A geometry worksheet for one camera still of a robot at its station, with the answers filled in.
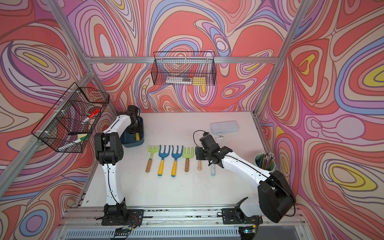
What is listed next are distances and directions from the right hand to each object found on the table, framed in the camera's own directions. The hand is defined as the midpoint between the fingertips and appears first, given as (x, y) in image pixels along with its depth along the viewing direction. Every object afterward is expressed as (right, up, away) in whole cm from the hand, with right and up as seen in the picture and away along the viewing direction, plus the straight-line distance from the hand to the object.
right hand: (201, 156), depth 85 cm
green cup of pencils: (+33, 0, -9) cm, 34 cm away
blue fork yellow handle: (-25, -1, +11) cm, 27 cm away
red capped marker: (-56, +24, -9) cm, 62 cm away
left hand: (-43, +14, +19) cm, 50 cm away
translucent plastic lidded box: (+18, +17, +23) cm, 34 cm away
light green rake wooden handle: (-32, +2, +13) cm, 35 cm away
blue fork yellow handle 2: (-16, -2, +10) cm, 19 cm away
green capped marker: (-66, +8, -13) cm, 68 cm away
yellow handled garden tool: (-43, +10, +15) cm, 47 cm away
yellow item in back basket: (-1, +46, +6) cm, 46 cm away
